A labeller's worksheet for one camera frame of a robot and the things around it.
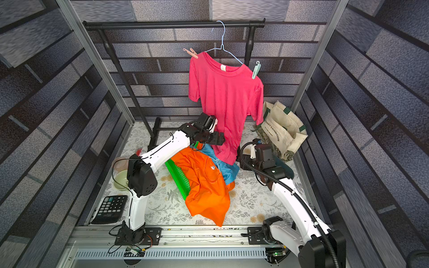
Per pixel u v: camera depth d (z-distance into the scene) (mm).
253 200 851
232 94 765
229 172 833
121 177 875
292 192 475
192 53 763
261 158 610
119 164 1017
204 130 716
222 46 651
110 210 794
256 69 617
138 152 1033
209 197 742
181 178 913
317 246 374
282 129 874
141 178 510
